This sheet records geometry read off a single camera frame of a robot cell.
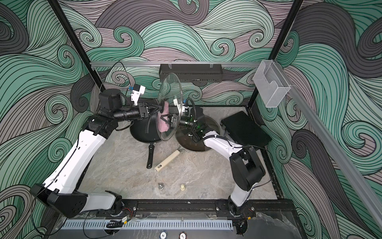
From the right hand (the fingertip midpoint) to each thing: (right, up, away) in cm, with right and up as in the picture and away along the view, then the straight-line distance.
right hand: (158, 119), depth 71 cm
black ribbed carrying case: (+53, -8, +29) cm, 61 cm away
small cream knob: (+12, -37, +6) cm, 39 cm away
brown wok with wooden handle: (+7, -20, +12) cm, 25 cm away
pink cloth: (+2, -2, +1) cm, 3 cm away
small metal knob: (0, -35, +6) cm, 36 cm away
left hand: (+2, +6, -10) cm, 11 cm away
